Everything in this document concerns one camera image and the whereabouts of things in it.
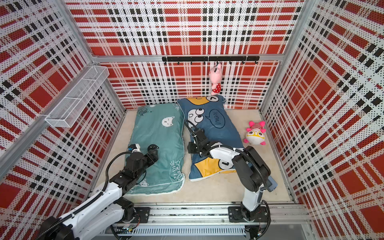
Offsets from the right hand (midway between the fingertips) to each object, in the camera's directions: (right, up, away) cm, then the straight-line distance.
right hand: (193, 146), depth 92 cm
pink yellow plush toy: (+41, +7, +3) cm, 41 cm away
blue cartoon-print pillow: (+12, +21, +6) cm, 25 cm away
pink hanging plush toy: (+14, +45, -2) cm, 47 cm away
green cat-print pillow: (-22, +14, +9) cm, 28 cm away
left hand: (-21, -2, -7) cm, 23 cm away
